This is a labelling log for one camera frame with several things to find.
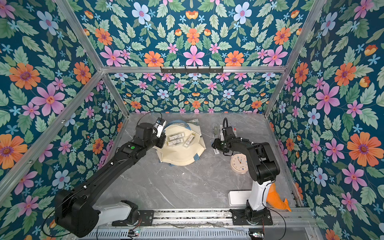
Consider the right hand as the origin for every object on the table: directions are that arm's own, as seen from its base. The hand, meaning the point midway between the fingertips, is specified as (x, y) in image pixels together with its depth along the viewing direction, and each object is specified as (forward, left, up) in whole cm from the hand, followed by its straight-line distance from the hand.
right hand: (219, 143), depth 100 cm
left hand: (-7, +31, +21) cm, 38 cm away
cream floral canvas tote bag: (-10, +26, +1) cm, 28 cm away
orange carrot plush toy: (-34, -27, +1) cm, 44 cm away
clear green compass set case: (+12, +2, 0) cm, 12 cm away
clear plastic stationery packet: (+2, +26, +1) cm, 27 cm away
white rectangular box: (-34, -9, +1) cm, 36 cm away
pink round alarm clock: (-14, -12, -1) cm, 18 cm away
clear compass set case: (-6, +2, 0) cm, 6 cm away
